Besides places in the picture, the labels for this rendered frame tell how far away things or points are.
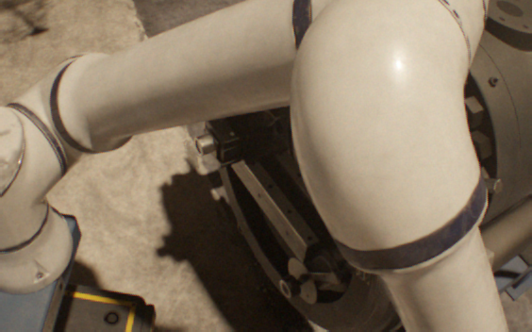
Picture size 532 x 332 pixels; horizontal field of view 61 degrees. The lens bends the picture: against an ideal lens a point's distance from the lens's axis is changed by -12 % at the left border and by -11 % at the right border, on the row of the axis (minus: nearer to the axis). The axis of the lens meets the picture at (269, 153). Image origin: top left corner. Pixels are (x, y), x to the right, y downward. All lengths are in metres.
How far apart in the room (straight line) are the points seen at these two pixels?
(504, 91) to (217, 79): 0.73
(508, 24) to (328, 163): 0.93
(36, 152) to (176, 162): 1.20
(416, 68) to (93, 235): 1.54
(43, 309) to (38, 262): 0.08
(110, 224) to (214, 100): 1.28
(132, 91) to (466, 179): 0.41
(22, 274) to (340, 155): 0.67
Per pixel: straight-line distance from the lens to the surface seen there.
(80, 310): 1.25
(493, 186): 0.77
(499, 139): 1.07
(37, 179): 0.77
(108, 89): 0.65
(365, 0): 0.33
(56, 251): 0.88
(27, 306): 0.90
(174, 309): 1.57
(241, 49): 0.47
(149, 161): 1.93
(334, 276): 0.96
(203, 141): 1.09
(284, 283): 1.09
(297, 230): 1.01
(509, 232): 0.88
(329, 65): 0.30
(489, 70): 1.10
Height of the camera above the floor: 1.41
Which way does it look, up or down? 46 degrees down
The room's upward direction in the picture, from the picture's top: 7 degrees clockwise
